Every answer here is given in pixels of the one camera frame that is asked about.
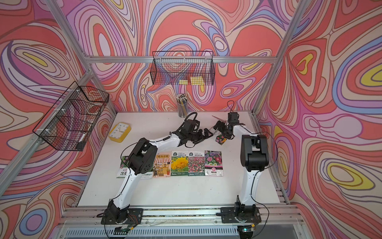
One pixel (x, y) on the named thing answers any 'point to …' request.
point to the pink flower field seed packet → (196, 160)
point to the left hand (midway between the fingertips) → (211, 137)
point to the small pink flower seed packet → (220, 139)
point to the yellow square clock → (120, 132)
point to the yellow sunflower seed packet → (179, 163)
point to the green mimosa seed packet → (122, 172)
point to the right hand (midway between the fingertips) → (218, 132)
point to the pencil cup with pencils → (182, 105)
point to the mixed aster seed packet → (213, 160)
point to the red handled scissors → (218, 118)
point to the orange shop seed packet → (162, 165)
